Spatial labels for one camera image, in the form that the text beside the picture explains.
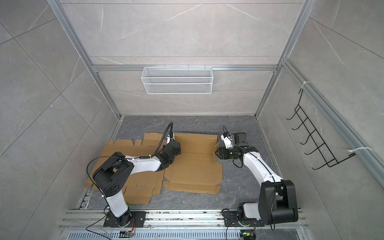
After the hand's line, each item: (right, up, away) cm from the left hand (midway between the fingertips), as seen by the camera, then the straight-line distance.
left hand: (176, 140), depth 94 cm
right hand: (+27, -6, -6) cm, 29 cm away
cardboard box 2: (-19, -26, -10) cm, 34 cm away
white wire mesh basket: (0, +40, +7) cm, 41 cm away
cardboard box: (+13, -19, -1) cm, 23 cm away
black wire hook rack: (+68, +3, -28) cm, 73 cm away
